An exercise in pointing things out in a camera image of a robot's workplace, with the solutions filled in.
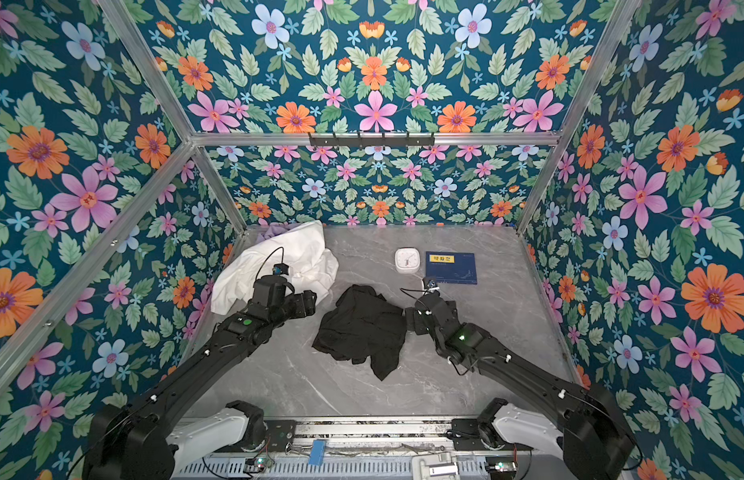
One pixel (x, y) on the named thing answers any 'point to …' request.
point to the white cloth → (311, 266)
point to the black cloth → (363, 325)
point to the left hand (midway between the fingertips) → (309, 289)
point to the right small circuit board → (501, 467)
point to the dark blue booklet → (451, 267)
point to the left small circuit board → (258, 465)
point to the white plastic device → (434, 467)
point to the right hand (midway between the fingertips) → (423, 305)
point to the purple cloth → (274, 229)
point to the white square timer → (407, 260)
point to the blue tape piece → (317, 452)
